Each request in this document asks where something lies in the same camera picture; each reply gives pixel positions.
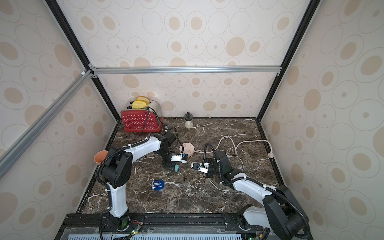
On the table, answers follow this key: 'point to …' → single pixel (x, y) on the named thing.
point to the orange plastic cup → (100, 156)
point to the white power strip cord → (271, 154)
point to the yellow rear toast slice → (143, 98)
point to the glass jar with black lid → (188, 117)
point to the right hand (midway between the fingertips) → (198, 164)
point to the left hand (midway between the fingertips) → (176, 163)
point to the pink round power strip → (188, 149)
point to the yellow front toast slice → (139, 104)
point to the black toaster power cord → (166, 127)
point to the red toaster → (141, 121)
